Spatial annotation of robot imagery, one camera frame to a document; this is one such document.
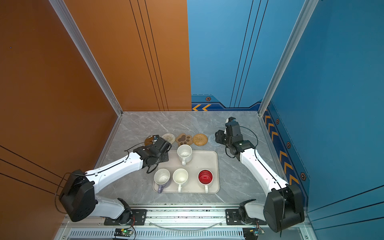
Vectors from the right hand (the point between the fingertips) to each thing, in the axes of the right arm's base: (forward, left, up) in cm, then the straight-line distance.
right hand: (217, 134), depth 84 cm
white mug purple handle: (-18, +32, -16) cm, 40 cm away
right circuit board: (-44, -14, -19) cm, 50 cm away
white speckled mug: (-3, +20, -16) cm, 26 cm away
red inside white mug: (-18, +7, -17) cm, 26 cm away
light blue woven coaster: (+7, +2, -18) cm, 19 cm away
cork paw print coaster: (+9, +21, -17) cm, 29 cm away
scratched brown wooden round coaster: (+8, +46, -17) cm, 49 cm away
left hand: (-8, +30, -8) cm, 32 cm away
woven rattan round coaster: (+8, +10, -17) cm, 21 cm away
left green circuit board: (-44, +47, -19) cm, 67 cm away
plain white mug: (-18, +21, -15) cm, 32 cm away
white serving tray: (-7, +9, -18) cm, 22 cm away
